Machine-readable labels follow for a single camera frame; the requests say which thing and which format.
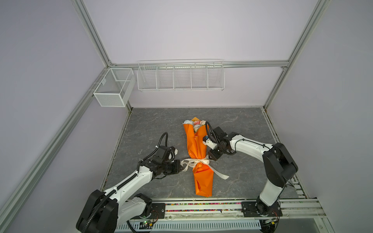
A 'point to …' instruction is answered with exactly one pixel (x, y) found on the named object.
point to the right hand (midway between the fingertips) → (213, 155)
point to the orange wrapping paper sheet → (197, 149)
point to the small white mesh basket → (115, 89)
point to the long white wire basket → (186, 75)
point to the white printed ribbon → (188, 164)
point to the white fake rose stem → (188, 122)
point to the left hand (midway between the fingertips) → (183, 170)
